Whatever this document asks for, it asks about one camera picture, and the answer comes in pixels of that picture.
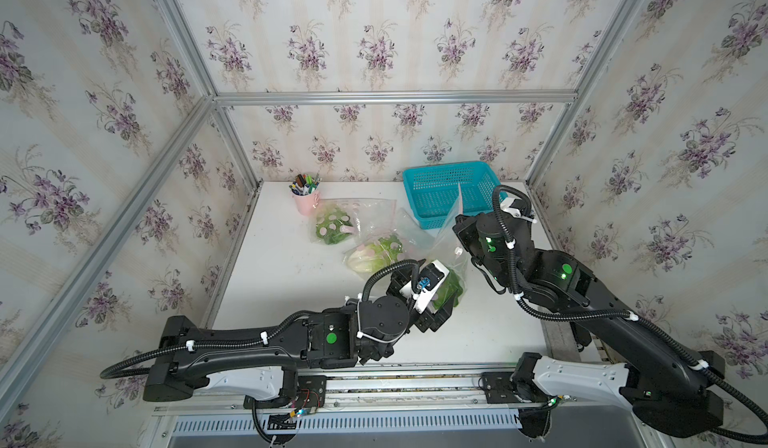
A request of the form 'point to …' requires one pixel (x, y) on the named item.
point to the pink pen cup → (307, 204)
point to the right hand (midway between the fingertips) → (457, 217)
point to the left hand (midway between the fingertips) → (441, 276)
